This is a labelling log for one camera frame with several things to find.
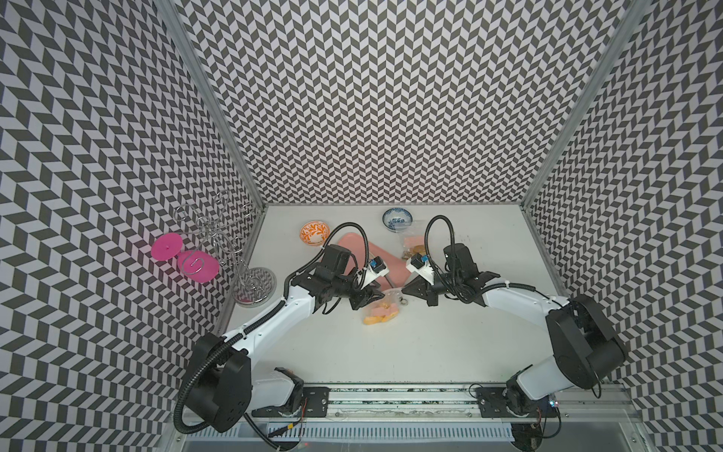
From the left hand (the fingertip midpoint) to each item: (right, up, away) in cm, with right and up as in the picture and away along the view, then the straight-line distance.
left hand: (377, 291), depth 80 cm
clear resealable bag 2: (+2, -6, +2) cm, 6 cm away
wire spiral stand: (-54, +21, +16) cm, 60 cm away
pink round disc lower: (-42, +9, -16) cm, 45 cm away
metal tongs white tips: (+4, +1, +16) cm, 17 cm away
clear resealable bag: (+13, +13, +18) cm, 25 cm away
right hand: (+9, -1, +3) cm, 9 cm away
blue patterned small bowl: (+8, +22, +32) cm, 39 cm away
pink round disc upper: (-51, +14, -13) cm, 54 cm away
